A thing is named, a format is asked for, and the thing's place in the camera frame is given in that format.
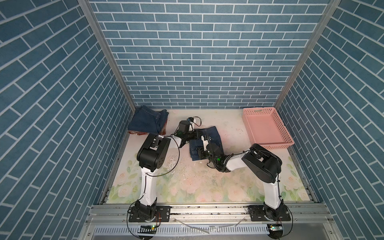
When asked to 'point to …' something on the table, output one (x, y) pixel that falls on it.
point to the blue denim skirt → (144, 119)
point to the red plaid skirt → (162, 132)
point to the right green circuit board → (275, 230)
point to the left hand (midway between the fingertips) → (201, 132)
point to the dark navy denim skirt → (213, 137)
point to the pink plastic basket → (265, 128)
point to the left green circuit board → (147, 229)
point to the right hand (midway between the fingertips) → (196, 146)
